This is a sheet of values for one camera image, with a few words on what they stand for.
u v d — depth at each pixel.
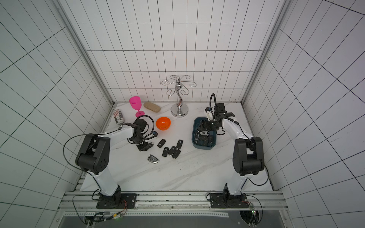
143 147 0.83
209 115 0.85
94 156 0.48
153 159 0.87
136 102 1.01
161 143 0.94
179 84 0.93
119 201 0.67
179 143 0.95
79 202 0.74
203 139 0.95
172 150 0.91
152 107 1.14
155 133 0.87
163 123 1.03
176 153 0.90
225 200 0.66
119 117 1.07
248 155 0.48
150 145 0.93
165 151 0.91
